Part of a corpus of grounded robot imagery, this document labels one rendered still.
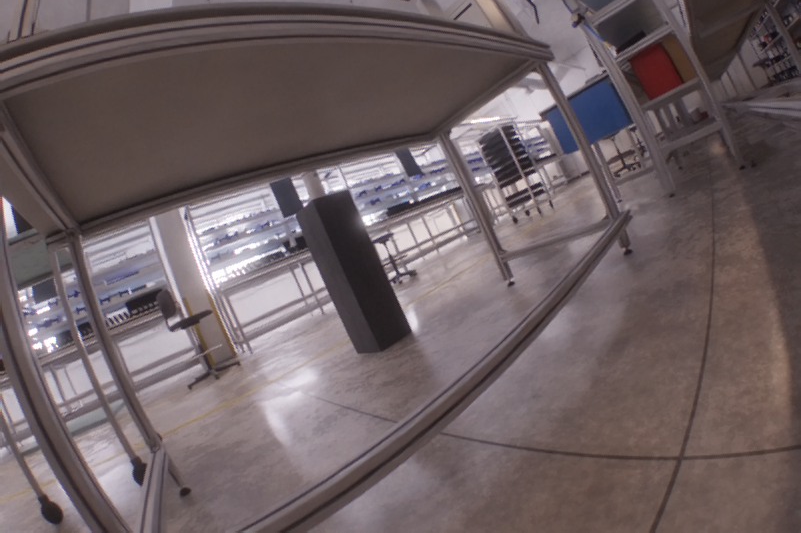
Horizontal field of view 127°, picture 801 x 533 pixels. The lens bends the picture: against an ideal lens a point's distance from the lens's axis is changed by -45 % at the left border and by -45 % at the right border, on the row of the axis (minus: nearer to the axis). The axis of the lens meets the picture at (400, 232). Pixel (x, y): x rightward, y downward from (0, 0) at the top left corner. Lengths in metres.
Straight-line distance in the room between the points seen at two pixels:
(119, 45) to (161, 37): 0.08
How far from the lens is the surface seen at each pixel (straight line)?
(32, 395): 0.58
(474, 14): 1.42
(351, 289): 1.81
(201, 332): 5.18
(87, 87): 0.83
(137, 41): 0.68
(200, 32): 0.69
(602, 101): 2.67
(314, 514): 0.57
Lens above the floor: 0.45
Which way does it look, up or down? 2 degrees up
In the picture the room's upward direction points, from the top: 24 degrees counter-clockwise
